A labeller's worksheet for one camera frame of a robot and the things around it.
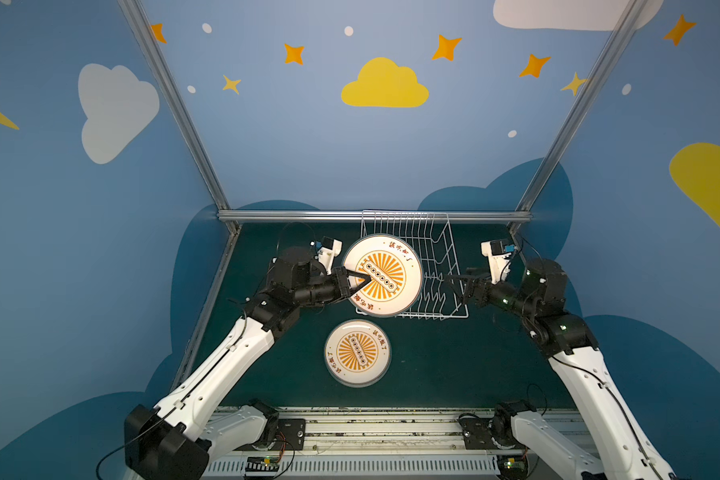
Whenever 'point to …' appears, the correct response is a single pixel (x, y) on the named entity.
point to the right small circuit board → (514, 466)
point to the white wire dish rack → (430, 235)
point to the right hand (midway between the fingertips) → (461, 271)
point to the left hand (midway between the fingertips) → (368, 276)
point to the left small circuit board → (262, 464)
